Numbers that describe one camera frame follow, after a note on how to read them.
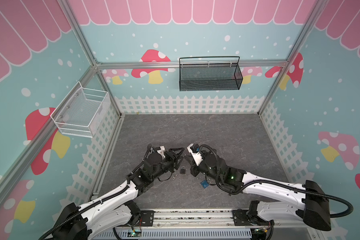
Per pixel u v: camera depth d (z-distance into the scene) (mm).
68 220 398
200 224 741
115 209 507
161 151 721
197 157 614
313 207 397
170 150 698
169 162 673
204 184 847
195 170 632
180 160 760
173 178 872
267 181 479
